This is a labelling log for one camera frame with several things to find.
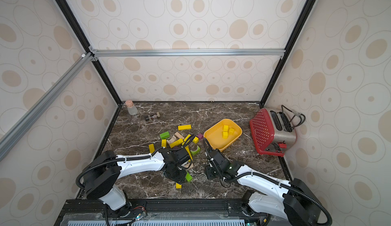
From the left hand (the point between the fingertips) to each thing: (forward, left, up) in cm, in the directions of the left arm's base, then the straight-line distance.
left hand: (185, 181), depth 80 cm
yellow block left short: (+20, +22, -2) cm, 30 cm away
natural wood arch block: (+25, +11, -1) cm, 28 cm away
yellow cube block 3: (+32, -29, +1) cm, 43 cm away
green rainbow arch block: (+17, -6, 0) cm, 18 cm away
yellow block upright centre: (+28, 0, -1) cm, 28 cm away
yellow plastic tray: (+30, -17, -1) cm, 34 cm away
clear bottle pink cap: (+49, +42, +2) cm, 65 cm away
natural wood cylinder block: (+9, -3, -2) cm, 10 cm away
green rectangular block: (+29, +15, -1) cm, 33 cm away
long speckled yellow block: (+24, +5, 0) cm, 25 cm away
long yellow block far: (+37, +3, -2) cm, 37 cm away
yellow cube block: (+29, -24, +1) cm, 38 cm away
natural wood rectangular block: (+29, +6, -1) cm, 30 cm away
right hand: (+6, -14, +1) cm, 16 cm away
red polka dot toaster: (+22, -47, +16) cm, 54 cm away
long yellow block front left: (-2, +3, 0) cm, 4 cm away
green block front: (+2, -2, +1) cm, 3 cm away
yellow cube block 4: (+28, -5, -4) cm, 28 cm away
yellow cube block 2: (+34, -25, +1) cm, 43 cm away
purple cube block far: (+26, -8, +4) cm, 28 cm away
